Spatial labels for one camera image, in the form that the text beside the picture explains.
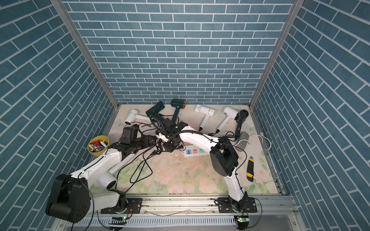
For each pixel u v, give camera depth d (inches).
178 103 47.0
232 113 43.9
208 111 43.8
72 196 16.2
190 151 35.9
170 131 26.9
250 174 33.1
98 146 32.5
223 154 20.9
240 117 41.4
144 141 30.7
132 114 42.2
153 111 43.2
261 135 41.0
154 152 35.9
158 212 29.0
